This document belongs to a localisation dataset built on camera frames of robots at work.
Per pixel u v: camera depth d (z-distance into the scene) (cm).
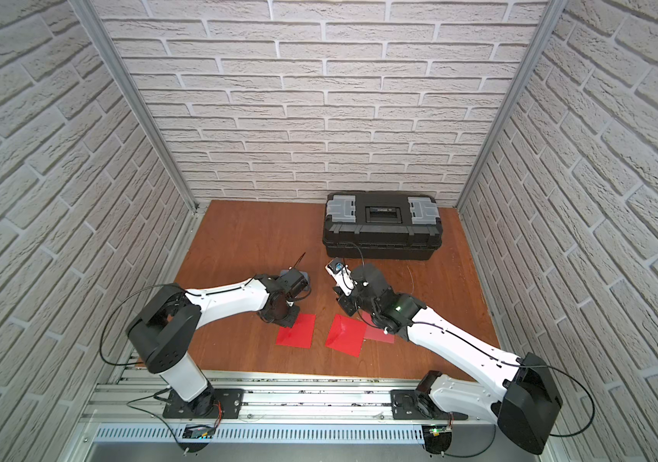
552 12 69
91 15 70
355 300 66
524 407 38
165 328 46
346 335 87
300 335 85
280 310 74
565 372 40
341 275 64
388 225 93
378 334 88
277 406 75
